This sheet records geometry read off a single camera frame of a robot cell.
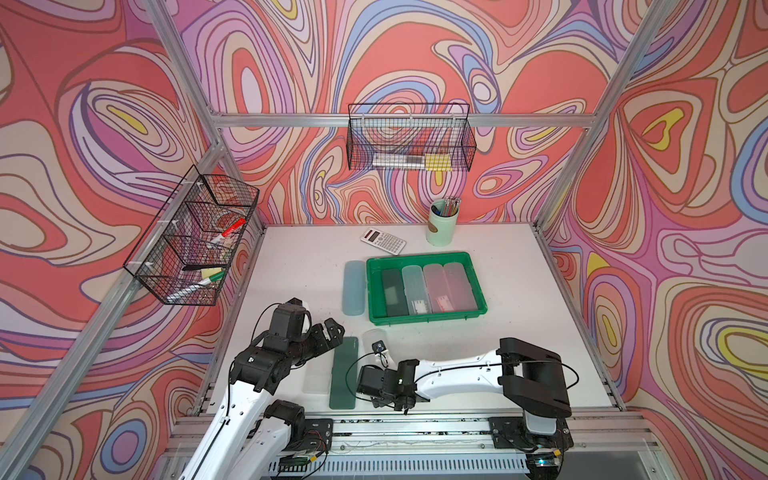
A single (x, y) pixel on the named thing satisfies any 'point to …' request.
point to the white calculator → (383, 241)
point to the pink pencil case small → (460, 290)
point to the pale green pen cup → (442, 221)
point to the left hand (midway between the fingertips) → (334, 336)
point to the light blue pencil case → (354, 288)
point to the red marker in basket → (241, 222)
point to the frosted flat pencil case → (317, 374)
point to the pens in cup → (449, 207)
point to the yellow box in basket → (437, 162)
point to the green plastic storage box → (376, 307)
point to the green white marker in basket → (204, 282)
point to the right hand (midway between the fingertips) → (390, 392)
